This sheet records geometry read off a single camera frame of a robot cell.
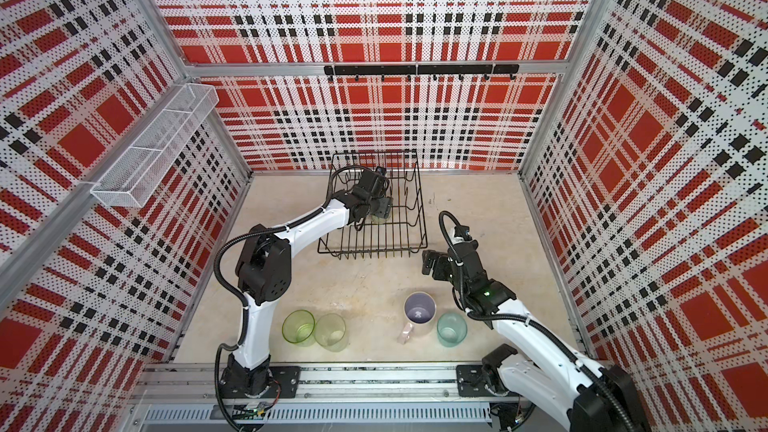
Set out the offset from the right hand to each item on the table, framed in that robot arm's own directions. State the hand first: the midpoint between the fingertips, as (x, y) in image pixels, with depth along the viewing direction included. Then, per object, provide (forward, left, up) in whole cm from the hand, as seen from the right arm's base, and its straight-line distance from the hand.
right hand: (439, 257), depth 82 cm
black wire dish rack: (+16, +10, -12) cm, 22 cm away
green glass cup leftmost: (-15, +40, -12) cm, 44 cm away
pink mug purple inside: (-11, +6, -11) cm, 16 cm away
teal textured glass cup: (-16, -3, -13) cm, 21 cm away
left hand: (+21, +18, -2) cm, 27 cm away
